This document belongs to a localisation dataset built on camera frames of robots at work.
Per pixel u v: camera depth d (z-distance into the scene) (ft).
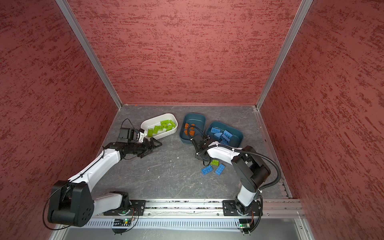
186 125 3.45
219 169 2.82
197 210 2.45
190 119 3.62
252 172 1.52
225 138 3.25
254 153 1.48
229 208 2.42
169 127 3.49
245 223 2.31
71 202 1.32
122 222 2.33
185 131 3.36
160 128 3.41
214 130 3.39
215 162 2.93
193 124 3.49
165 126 3.49
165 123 3.57
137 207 2.43
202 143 2.41
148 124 3.42
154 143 2.50
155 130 3.41
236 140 3.33
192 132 3.39
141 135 2.71
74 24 2.51
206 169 2.86
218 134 3.30
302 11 2.38
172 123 3.49
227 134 3.29
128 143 2.22
